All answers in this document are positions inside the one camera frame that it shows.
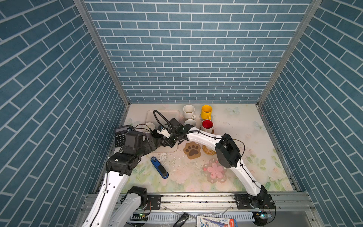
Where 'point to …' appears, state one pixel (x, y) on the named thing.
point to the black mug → (157, 137)
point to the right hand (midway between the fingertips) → (163, 141)
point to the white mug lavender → (146, 128)
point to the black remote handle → (182, 221)
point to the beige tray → (160, 117)
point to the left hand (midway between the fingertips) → (147, 143)
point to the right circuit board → (261, 216)
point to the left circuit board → (139, 217)
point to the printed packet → (205, 221)
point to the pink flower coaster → (215, 171)
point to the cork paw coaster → (192, 150)
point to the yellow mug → (206, 112)
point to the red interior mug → (207, 125)
